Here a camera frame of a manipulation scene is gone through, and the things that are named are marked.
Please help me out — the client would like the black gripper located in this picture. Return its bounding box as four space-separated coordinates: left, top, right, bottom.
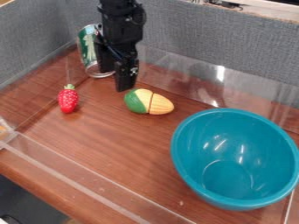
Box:
93 27 140 92

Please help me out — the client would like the yellow green toy corn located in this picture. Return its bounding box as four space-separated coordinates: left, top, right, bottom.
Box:
124 88 173 115

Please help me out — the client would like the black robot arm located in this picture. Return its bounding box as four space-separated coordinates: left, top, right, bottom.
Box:
93 0 145 92

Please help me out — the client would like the teal blue plastic bowl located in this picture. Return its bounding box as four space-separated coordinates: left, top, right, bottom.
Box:
171 108 299 211

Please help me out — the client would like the green Del Monte can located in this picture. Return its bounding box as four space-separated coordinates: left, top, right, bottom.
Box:
77 24 113 79

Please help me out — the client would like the red toy strawberry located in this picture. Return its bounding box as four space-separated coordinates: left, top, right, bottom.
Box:
57 84 80 114

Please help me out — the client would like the clear acrylic barrier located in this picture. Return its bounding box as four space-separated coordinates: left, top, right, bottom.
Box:
0 117 195 224

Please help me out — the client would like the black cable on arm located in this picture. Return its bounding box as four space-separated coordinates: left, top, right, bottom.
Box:
132 3 148 26

